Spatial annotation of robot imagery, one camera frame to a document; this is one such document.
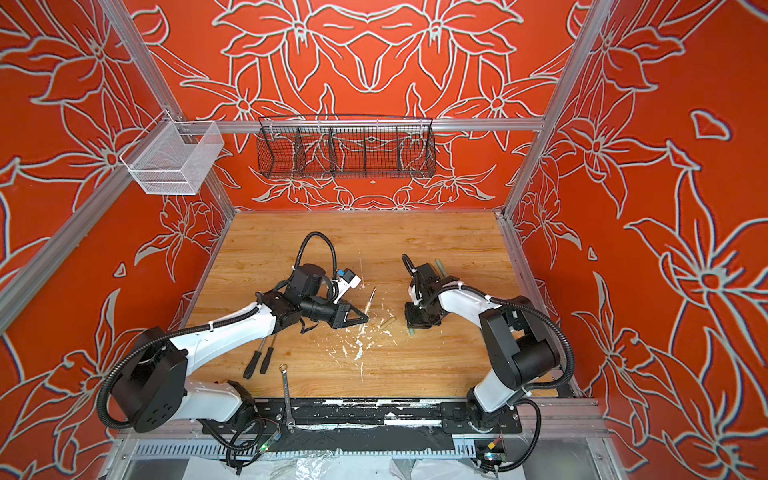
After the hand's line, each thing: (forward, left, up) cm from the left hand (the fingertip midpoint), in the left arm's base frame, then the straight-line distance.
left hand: (365, 317), depth 76 cm
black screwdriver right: (-7, +28, -14) cm, 32 cm away
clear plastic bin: (+42, +64, +18) cm, 79 cm away
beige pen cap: (+5, -6, -14) cm, 16 cm away
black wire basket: (+55, +12, +16) cm, 58 cm away
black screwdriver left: (-9, +32, -13) cm, 35 cm away
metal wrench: (-23, +17, -14) cm, 32 cm away
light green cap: (+3, -13, -13) cm, 19 cm away
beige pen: (+4, -1, +3) cm, 5 cm away
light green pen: (+28, -23, -13) cm, 39 cm away
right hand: (+5, -11, -13) cm, 18 cm away
